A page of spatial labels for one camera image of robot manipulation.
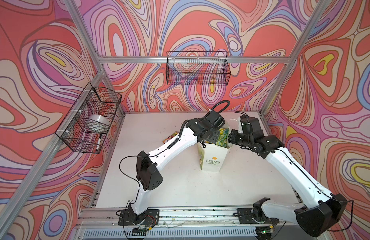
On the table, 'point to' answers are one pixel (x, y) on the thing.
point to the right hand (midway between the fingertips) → (229, 138)
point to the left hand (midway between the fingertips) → (213, 133)
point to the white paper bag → (212, 157)
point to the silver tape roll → (98, 121)
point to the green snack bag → (223, 137)
